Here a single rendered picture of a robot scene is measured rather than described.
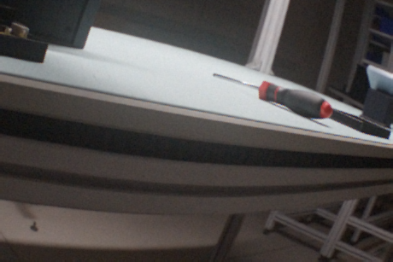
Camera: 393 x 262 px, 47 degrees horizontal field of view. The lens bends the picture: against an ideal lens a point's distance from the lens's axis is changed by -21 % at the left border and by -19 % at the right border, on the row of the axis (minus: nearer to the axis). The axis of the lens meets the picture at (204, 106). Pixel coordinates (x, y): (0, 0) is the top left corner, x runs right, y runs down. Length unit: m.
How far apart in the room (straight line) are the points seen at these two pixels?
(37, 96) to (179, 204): 0.15
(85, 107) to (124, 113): 0.03
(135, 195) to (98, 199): 0.03
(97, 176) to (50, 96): 0.09
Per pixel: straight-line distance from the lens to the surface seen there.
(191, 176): 0.37
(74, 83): 0.30
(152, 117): 0.32
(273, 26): 1.75
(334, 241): 3.11
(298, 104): 0.57
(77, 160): 0.31
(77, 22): 0.54
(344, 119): 0.68
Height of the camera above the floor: 1.04
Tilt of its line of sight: 7 degrees down
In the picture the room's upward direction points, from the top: 18 degrees clockwise
